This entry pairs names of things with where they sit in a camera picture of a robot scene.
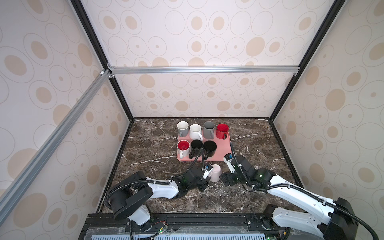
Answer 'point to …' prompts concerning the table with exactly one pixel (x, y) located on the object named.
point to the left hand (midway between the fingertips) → (213, 176)
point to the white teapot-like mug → (195, 133)
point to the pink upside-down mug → (215, 173)
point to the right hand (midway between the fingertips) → (226, 173)
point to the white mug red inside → (183, 149)
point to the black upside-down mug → (195, 147)
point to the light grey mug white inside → (182, 127)
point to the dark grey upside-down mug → (208, 129)
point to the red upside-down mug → (222, 130)
